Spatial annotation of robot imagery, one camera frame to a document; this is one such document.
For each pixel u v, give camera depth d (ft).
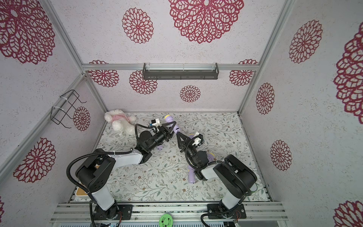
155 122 2.60
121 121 3.04
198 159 2.10
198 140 2.55
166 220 2.22
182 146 2.34
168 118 2.61
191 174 2.78
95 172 1.55
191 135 2.55
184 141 2.39
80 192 1.62
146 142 2.17
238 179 1.53
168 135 2.44
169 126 2.56
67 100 2.56
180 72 3.05
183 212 2.48
